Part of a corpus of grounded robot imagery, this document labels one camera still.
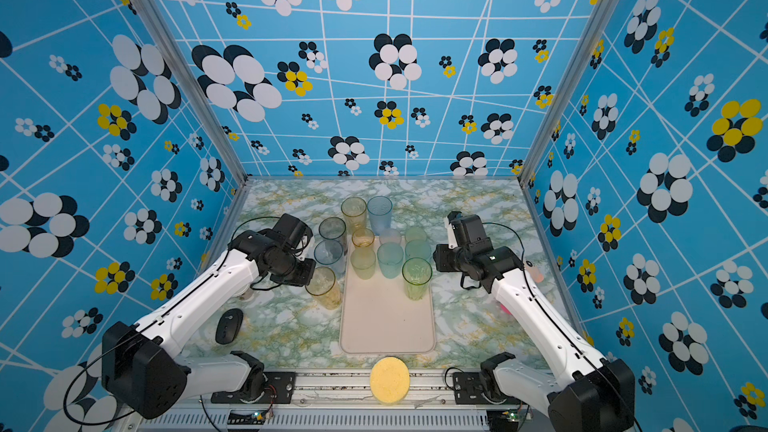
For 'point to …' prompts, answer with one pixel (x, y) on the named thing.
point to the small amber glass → (363, 237)
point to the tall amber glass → (354, 214)
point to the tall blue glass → (380, 209)
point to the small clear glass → (390, 237)
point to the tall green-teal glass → (418, 248)
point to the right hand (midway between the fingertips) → (443, 254)
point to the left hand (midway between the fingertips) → (312, 277)
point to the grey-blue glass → (330, 253)
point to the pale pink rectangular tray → (377, 316)
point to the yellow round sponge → (389, 380)
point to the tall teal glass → (390, 257)
